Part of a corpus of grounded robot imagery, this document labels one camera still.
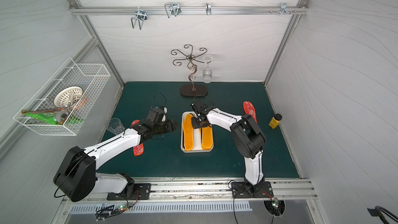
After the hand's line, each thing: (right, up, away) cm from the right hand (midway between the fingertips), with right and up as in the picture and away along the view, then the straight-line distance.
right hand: (196, 123), depth 95 cm
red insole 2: (-33, -14, -9) cm, 37 cm away
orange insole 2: (+6, -8, -7) cm, 12 cm away
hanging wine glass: (+7, +31, +2) cm, 32 cm away
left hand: (-12, 0, -9) cm, 15 cm away
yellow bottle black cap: (+47, +2, -4) cm, 47 cm away
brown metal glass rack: (-5, +22, +20) cm, 30 cm away
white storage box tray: (+1, -8, -3) cm, 9 cm away
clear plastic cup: (-51, -2, 0) cm, 51 cm away
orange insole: (-5, -5, -5) cm, 8 cm away
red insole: (+36, +8, +10) cm, 38 cm away
